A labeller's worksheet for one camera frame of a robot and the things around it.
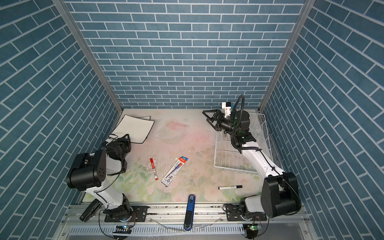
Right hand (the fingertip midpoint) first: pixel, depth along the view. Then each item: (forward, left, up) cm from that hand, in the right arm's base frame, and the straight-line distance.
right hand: (203, 115), depth 73 cm
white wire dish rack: (-5, -15, -32) cm, 36 cm away
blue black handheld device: (-37, +4, -32) cm, 49 cm away
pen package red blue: (-21, +18, -31) cm, 42 cm away
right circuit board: (-40, -27, -35) cm, 60 cm away
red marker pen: (-16, +29, -32) cm, 46 cm away
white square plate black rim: (+21, +45, -28) cm, 57 cm away
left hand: (+1, +46, -20) cm, 50 cm away
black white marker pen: (-23, -17, -33) cm, 44 cm away
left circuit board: (-46, +37, -35) cm, 69 cm away
